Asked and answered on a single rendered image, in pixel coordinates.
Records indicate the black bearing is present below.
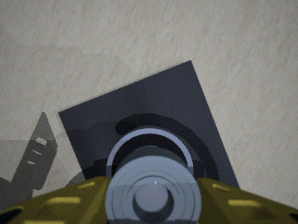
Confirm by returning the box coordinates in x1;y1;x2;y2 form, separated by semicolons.
106;125;194;181

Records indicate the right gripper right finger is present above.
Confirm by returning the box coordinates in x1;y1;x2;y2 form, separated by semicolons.
196;178;298;224

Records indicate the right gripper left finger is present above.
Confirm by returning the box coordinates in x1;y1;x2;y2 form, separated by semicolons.
0;176;110;224

